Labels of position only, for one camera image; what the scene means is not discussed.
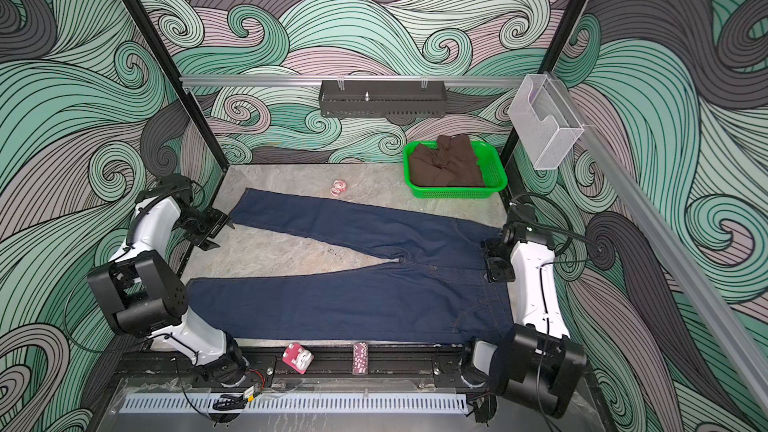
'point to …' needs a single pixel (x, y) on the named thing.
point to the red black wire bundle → (232, 402)
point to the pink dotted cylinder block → (360, 358)
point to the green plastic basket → (491, 165)
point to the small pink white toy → (337, 187)
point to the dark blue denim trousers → (435, 283)
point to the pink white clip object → (297, 357)
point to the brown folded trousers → (452, 164)
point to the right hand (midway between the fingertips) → (485, 258)
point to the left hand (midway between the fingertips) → (227, 228)
